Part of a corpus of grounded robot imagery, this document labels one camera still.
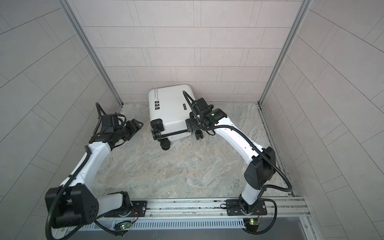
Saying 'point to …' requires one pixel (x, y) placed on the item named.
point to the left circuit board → (123, 225)
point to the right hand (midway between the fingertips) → (193, 123)
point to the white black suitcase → (168, 109)
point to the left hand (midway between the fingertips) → (144, 123)
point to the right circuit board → (252, 224)
